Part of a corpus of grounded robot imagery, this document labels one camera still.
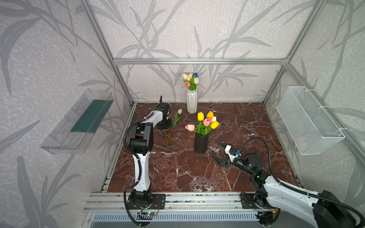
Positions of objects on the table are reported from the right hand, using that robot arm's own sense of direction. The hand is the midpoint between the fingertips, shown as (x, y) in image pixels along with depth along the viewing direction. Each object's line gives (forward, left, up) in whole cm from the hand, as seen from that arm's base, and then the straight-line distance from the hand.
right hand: (216, 144), depth 74 cm
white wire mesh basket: (0, -41, +14) cm, 43 cm away
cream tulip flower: (+10, +1, +9) cm, 13 cm away
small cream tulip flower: (+32, +24, -18) cm, 44 cm away
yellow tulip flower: (+44, +14, +11) cm, 47 cm away
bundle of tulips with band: (+5, +6, +13) cm, 15 cm away
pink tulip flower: (+33, +15, +13) cm, 39 cm away
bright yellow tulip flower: (+6, +1, +10) cm, 12 cm away
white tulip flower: (+39, +10, +12) cm, 42 cm away
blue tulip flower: (+44, +10, +13) cm, 47 cm away
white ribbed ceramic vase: (+39, +13, -7) cm, 41 cm away
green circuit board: (-29, +33, -19) cm, 48 cm away
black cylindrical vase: (+5, +7, -9) cm, 13 cm away
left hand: (+27, +30, -17) cm, 44 cm away
